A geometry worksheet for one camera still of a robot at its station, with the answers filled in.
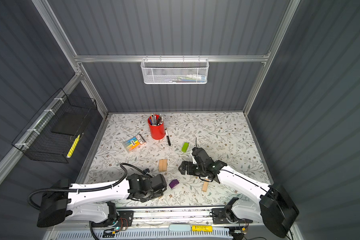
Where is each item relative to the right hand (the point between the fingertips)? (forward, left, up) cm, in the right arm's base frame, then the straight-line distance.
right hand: (186, 170), depth 82 cm
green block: (+20, +1, -7) cm, 21 cm away
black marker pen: (+28, +13, -7) cm, 31 cm away
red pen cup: (+28, +20, -2) cm, 35 cm away
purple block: (-5, +7, -5) cm, 10 cm away
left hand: (-11, +14, -4) cm, 18 cm away
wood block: (-6, -11, -8) cm, 15 cm away
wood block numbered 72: (+6, +15, -7) cm, 18 cm away
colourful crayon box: (+22, +36, -6) cm, 43 cm away
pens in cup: (+33, +20, +5) cm, 39 cm away
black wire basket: (+9, +65, +22) cm, 69 cm away
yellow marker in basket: (-1, +52, +21) cm, 56 cm away
